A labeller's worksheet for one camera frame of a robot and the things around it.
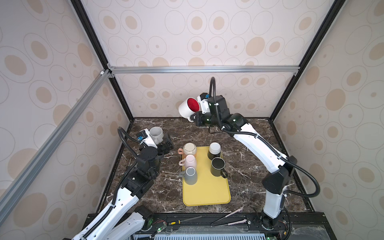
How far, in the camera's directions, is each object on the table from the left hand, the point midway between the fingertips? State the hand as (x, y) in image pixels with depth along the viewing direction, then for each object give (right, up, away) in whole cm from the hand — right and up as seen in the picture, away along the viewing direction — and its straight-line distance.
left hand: (165, 133), depth 68 cm
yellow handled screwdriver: (+6, -44, +6) cm, 45 cm away
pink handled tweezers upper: (+37, -40, +10) cm, 55 cm away
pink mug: (+11, -16, +18) cm, 26 cm away
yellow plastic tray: (+22, -32, +15) cm, 41 cm away
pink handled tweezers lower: (+36, -43, +5) cm, 57 cm away
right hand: (+12, +8, +6) cm, 16 cm away
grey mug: (+11, -23, +12) cm, 28 cm away
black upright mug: (+26, -19, +15) cm, 36 cm away
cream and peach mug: (+10, -10, +25) cm, 28 cm away
